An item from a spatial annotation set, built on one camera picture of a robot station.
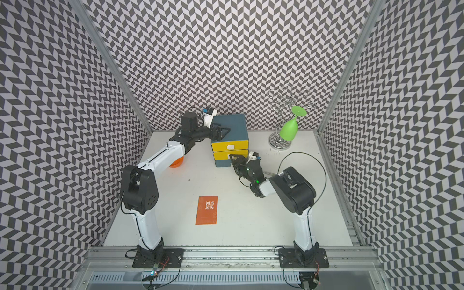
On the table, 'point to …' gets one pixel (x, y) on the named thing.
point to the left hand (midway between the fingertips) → (225, 128)
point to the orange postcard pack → (207, 210)
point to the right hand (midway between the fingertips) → (229, 159)
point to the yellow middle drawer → (225, 155)
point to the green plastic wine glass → (289, 130)
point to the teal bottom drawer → (223, 163)
